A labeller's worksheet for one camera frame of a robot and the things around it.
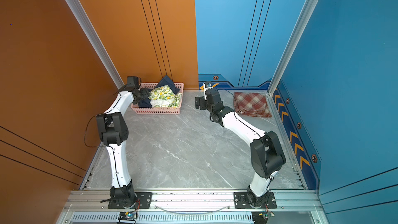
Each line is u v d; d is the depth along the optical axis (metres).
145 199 0.74
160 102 1.05
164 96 1.05
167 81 1.12
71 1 0.74
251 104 1.09
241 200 0.72
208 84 0.74
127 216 0.71
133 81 0.83
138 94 0.88
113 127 0.60
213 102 0.65
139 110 1.03
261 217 0.70
